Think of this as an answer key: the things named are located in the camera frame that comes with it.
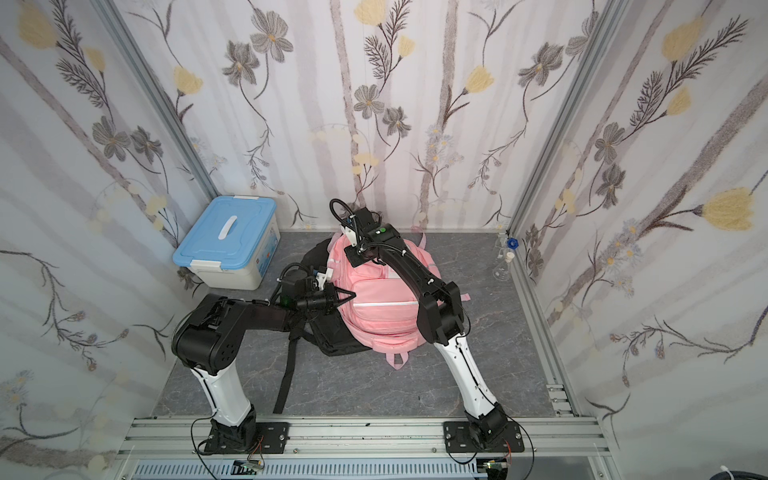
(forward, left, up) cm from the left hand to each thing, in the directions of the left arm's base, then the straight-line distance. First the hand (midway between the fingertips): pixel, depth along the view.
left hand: (356, 293), depth 90 cm
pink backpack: (-6, -8, -3) cm, 11 cm away
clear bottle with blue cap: (+12, -51, -8) cm, 53 cm away
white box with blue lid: (+15, +39, +6) cm, 42 cm away
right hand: (+14, -1, +6) cm, 15 cm away
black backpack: (-9, +9, -7) cm, 14 cm away
